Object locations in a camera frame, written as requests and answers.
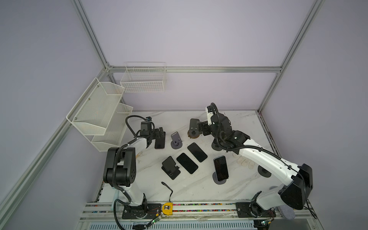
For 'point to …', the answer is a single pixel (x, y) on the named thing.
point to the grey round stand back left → (177, 143)
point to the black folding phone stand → (168, 166)
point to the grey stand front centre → (215, 178)
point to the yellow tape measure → (167, 208)
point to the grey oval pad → (286, 212)
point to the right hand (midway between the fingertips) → (201, 122)
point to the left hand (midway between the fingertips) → (156, 132)
